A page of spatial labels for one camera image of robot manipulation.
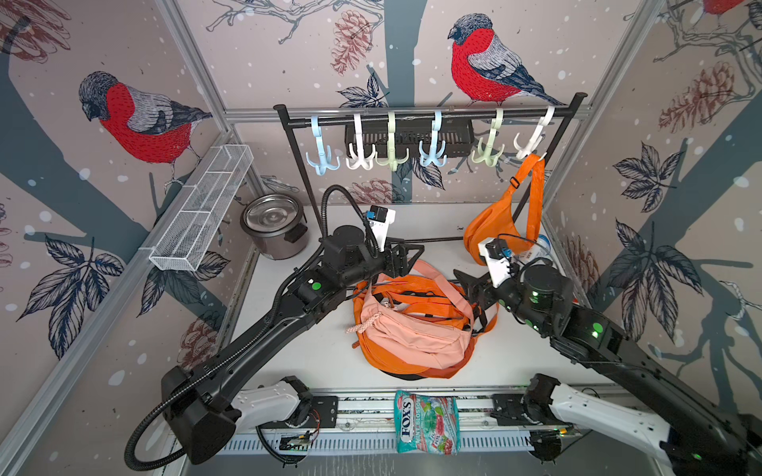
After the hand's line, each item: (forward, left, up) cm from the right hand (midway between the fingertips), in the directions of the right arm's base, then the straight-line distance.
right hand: (467, 259), depth 66 cm
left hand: (+2, +11, +3) cm, 12 cm away
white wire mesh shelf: (+6, +69, -1) cm, 69 cm away
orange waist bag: (+18, -12, -6) cm, 23 cm away
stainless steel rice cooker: (+23, +56, -16) cm, 63 cm away
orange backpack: (+7, +10, -31) cm, 33 cm away
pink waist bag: (-11, +8, -23) cm, 27 cm away
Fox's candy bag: (-28, +8, -29) cm, 41 cm away
